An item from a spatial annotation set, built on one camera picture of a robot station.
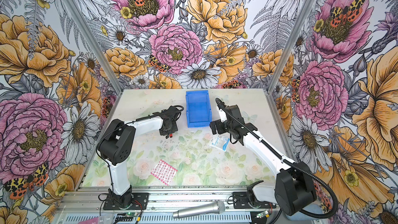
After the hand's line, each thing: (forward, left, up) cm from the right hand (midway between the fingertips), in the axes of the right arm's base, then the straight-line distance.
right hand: (218, 127), depth 85 cm
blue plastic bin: (+21, +11, -13) cm, 27 cm away
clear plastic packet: (-1, -2, -14) cm, 14 cm away
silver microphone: (-35, +3, -10) cm, 37 cm away
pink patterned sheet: (-18, +29, -14) cm, 37 cm away
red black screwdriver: (+2, +27, -10) cm, 29 cm away
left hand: (+5, +29, -13) cm, 32 cm away
